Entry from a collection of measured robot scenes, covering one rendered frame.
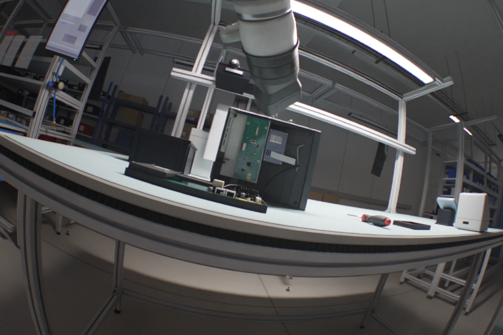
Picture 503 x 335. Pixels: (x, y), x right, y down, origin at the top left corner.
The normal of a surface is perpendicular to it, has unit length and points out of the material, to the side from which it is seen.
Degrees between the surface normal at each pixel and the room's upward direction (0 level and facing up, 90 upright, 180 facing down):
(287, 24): 110
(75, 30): 101
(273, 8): 137
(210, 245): 90
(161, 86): 90
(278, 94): 125
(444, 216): 90
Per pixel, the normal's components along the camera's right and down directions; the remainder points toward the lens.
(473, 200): -0.94, -0.25
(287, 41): 0.57, 0.61
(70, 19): 0.51, 0.20
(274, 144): 0.11, -0.12
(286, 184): -0.29, -0.21
